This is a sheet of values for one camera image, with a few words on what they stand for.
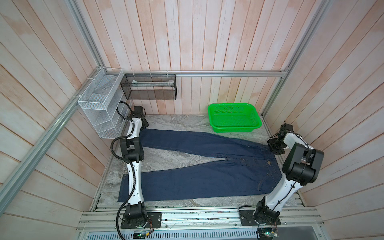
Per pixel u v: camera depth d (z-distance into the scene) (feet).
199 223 2.40
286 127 2.61
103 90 2.64
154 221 2.40
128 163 2.29
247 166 3.01
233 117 3.92
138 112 3.04
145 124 3.41
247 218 2.40
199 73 3.25
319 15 2.31
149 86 3.38
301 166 1.70
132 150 2.33
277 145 2.62
